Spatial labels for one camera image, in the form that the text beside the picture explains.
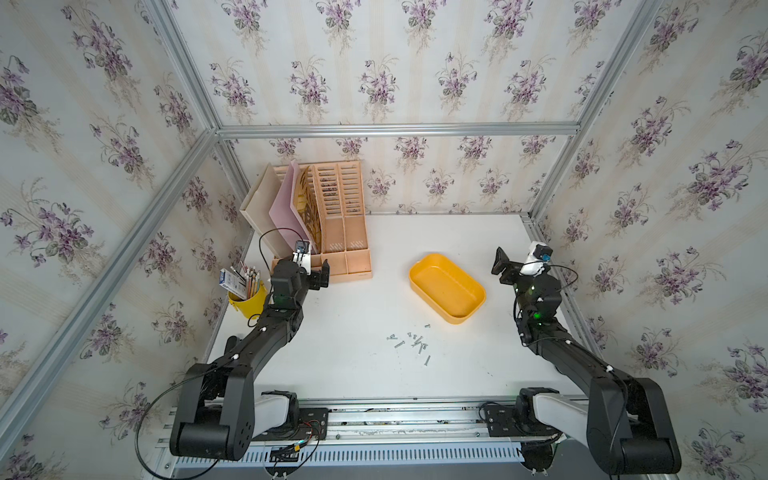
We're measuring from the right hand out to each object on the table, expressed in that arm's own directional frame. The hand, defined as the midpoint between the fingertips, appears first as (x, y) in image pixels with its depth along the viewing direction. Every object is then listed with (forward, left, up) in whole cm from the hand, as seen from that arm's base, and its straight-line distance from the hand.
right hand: (518, 252), depth 82 cm
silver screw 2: (-23, +25, -21) cm, 40 cm away
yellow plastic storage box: (-1, +18, -20) cm, 27 cm away
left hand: (-1, +59, -4) cm, 59 cm away
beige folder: (+8, +74, +9) cm, 75 cm away
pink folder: (+9, +67, +5) cm, 68 cm away
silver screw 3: (-17, +28, -21) cm, 39 cm away
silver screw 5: (-19, +26, -20) cm, 39 cm away
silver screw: (-19, +34, -21) cm, 44 cm away
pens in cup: (-7, +79, -7) cm, 79 cm away
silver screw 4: (-17, +35, -21) cm, 44 cm away
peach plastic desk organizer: (+35, +61, -14) cm, 72 cm away
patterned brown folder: (+21, +64, -3) cm, 67 cm away
